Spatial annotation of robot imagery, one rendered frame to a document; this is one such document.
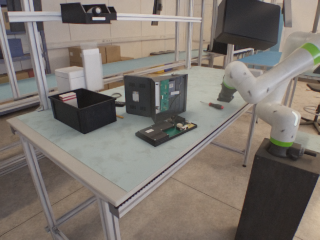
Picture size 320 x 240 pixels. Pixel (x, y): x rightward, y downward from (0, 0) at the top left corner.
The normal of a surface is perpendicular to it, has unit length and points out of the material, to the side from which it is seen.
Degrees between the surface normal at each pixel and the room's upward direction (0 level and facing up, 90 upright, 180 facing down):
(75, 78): 90
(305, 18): 90
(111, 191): 0
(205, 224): 0
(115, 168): 0
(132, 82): 90
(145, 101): 90
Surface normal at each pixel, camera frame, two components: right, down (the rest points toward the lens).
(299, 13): -0.63, 0.32
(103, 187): 0.00, -0.91
